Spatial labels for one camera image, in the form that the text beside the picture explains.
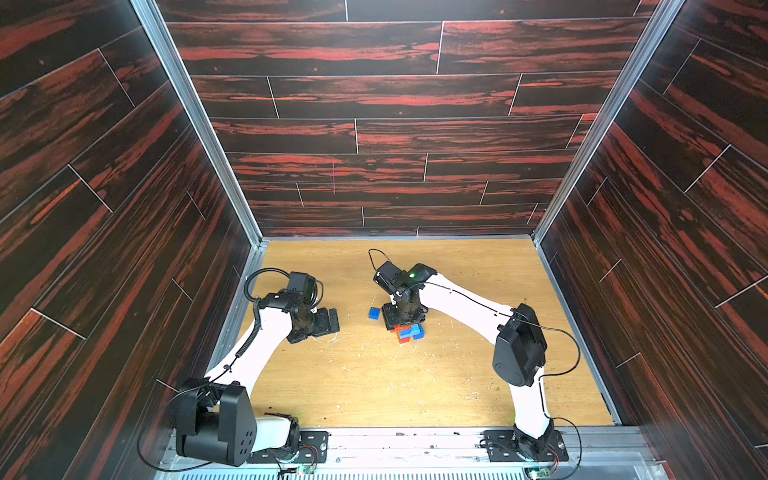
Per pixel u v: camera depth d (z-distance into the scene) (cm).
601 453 74
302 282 67
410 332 88
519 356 49
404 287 62
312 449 72
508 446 73
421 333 91
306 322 69
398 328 81
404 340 92
